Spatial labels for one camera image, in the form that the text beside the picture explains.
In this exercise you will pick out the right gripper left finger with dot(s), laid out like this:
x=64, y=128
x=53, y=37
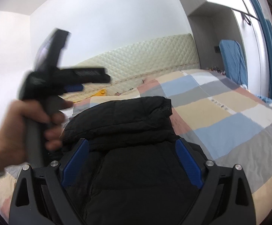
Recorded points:
x=40, y=196

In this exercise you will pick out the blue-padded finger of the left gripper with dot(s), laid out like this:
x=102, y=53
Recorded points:
x=73, y=88

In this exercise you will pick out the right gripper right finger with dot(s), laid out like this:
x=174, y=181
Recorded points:
x=224, y=194

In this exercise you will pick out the black puffer jacket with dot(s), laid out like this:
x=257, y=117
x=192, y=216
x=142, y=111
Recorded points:
x=132, y=174

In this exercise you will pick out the person's left hand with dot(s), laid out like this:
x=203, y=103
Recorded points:
x=13, y=131

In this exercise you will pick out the yellow cloth at headboard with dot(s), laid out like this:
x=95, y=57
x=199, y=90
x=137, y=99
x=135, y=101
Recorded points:
x=100, y=93

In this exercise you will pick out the cream quilted headboard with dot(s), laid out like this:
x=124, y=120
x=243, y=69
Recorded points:
x=130, y=65

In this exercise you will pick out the plaid patchwork bed quilt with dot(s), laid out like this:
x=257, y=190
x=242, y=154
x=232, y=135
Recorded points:
x=230, y=125

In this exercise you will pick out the light blue knit cloth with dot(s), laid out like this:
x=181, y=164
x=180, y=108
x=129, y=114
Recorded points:
x=266, y=100

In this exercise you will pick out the blue folded mattress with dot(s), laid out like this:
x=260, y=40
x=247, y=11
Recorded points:
x=234, y=62

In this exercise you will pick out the black wall socket right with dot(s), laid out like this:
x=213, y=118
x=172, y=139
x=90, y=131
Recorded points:
x=217, y=49

